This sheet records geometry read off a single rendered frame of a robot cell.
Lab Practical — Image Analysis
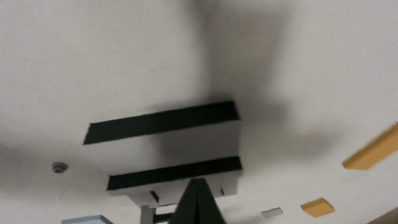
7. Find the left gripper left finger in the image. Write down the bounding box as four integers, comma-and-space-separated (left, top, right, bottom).
167, 178, 198, 224

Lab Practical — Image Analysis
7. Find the orange flat plate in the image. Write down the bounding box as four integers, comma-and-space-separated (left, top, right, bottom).
342, 125, 398, 172
301, 198, 336, 219

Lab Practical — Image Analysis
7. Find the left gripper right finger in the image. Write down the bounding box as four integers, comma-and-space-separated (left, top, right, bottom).
197, 178, 227, 224

